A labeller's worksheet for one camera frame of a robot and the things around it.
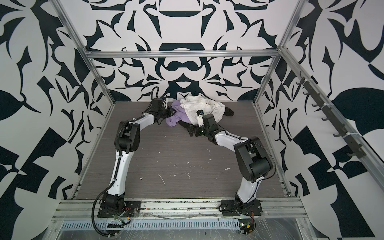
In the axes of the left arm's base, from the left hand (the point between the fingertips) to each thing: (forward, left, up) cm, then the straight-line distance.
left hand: (178, 107), depth 109 cm
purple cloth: (-6, -2, -2) cm, 7 cm away
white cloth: (-1, -10, +5) cm, 12 cm away
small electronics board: (-71, -33, -7) cm, 78 cm away
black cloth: (-3, -36, -3) cm, 36 cm away
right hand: (-20, -11, +5) cm, 23 cm away
